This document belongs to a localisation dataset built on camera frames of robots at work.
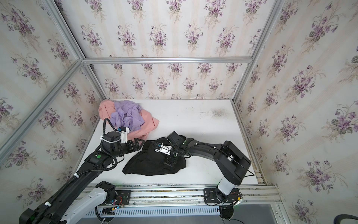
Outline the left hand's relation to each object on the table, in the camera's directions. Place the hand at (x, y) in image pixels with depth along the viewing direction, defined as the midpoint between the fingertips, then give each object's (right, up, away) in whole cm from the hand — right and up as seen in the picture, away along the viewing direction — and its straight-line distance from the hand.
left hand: (139, 141), depth 79 cm
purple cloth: (-15, +15, +22) cm, 31 cm away
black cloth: (+3, -12, +2) cm, 13 cm away
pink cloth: (-33, +20, +26) cm, 46 cm away
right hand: (+14, -11, +5) cm, 19 cm away
